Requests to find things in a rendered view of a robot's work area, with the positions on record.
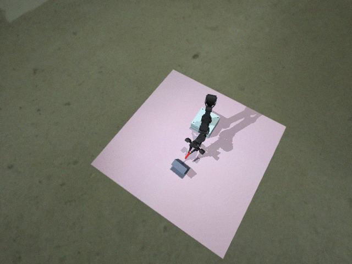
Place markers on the blue-grey square panel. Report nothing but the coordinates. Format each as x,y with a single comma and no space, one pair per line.
180,168

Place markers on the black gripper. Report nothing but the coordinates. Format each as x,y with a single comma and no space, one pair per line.
196,149

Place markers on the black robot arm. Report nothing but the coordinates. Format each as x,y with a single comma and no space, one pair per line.
206,119

